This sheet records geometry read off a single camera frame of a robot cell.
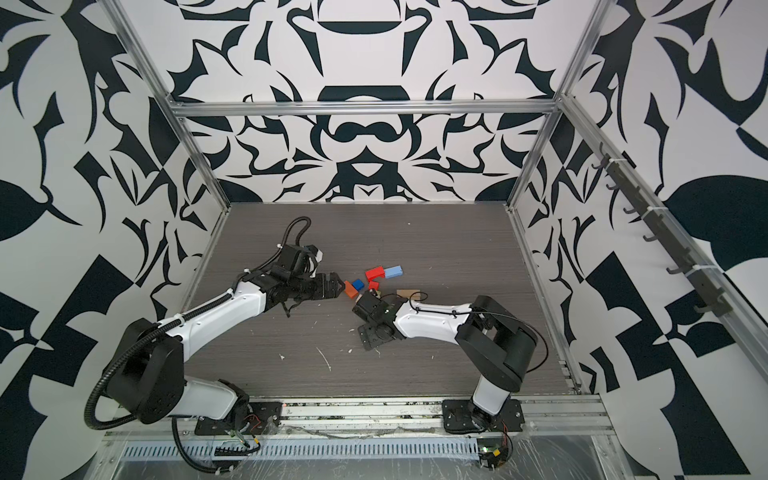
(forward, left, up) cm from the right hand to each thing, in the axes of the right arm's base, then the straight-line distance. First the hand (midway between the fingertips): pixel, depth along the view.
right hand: (378, 332), depth 88 cm
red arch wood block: (+19, +1, +2) cm, 19 cm away
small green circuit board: (-27, -27, -2) cm, 38 cm away
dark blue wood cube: (+15, +7, +1) cm, 17 cm away
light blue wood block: (+20, -5, +1) cm, 21 cm away
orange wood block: (+13, +9, +1) cm, 16 cm away
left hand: (+11, +12, +11) cm, 20 cm away
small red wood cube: (+15, +2, +1) cm, 15 cm away
